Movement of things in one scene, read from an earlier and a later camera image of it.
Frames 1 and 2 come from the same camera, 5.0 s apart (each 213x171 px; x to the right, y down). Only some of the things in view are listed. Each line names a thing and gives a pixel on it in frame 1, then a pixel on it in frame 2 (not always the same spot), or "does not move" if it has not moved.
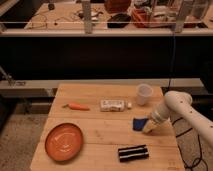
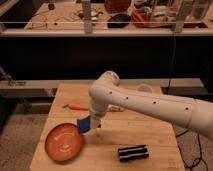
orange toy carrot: (76, 106) does not move
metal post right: (180, 18) does not move
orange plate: (64, 141) does not move
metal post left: (86, 14) does not move
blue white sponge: (139, 124) -> (84, 124)
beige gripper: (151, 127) -> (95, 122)
